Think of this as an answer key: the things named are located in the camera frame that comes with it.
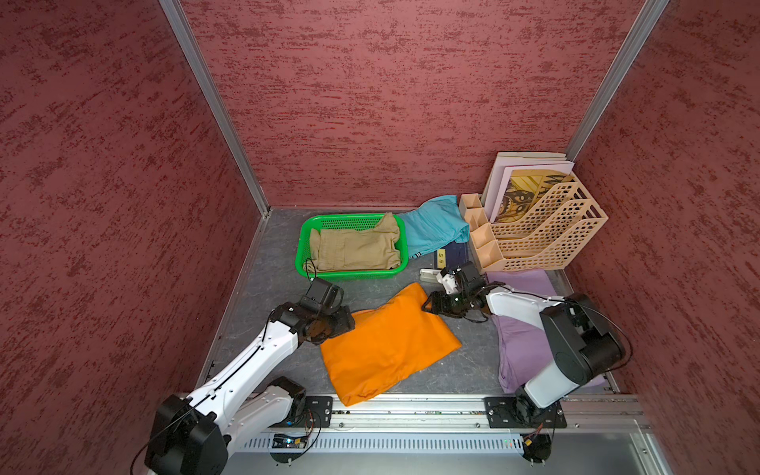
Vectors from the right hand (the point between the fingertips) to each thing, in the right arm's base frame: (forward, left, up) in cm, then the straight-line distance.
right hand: (430, 313), depth 90 cm
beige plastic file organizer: (+23, -43, +7) cm, 50 cm away
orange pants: (-10, +13, +1) cm, 17 cm away
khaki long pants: (+23, +18, +4) cm, 30 cm away
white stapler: (+13, -1, +1) cm, 13 cm away
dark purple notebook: (+24, -13, -2) cm, 27 cm away
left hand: (-8, +26, +7) cm, 28 cm away
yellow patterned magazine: (+36, -35, +18) cm, 53 cm away
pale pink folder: (+42, -28, +26) cm, 57 cm away
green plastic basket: (+35, +26, +6) cm, 44 cm away
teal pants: (+37, -6, +2) cm, 37 cm away
